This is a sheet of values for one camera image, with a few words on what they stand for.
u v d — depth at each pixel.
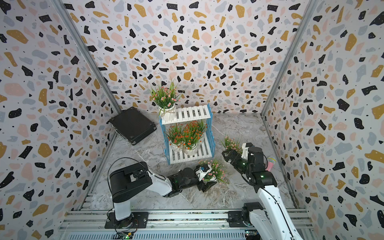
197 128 0.92
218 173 0.76
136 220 0.73
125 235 0.70
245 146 0.73
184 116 0.83
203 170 0.73
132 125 1.06
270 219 0.47
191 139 0.87
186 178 0.67
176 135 0.88
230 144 0.82
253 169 0.58
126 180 0.50
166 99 0.70
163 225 0.73
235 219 0.73
